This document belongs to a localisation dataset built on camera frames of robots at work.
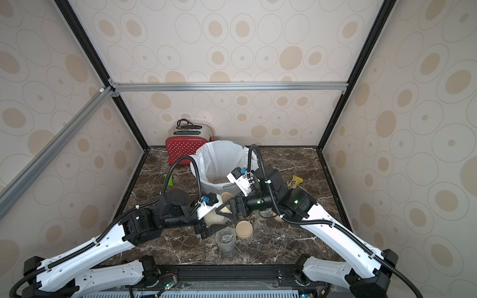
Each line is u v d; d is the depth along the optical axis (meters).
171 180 1.03
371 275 0.38
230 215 0.54
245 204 0.54
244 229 0.85
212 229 0.56
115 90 0.91
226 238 0.83
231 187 0.73
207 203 0.53
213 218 0.62
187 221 0.52
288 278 0.73
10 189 0.52
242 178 0.56
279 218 0.45
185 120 1.08
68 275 0.41
